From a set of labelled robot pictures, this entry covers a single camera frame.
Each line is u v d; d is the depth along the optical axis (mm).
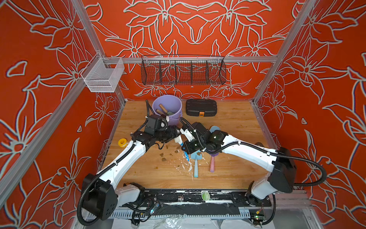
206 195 742
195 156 879
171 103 1022
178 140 743
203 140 580
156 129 620
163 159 876
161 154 898
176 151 899
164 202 727
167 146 924
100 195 388
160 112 980
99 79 875
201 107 1105
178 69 1005
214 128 1011
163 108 1026
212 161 840
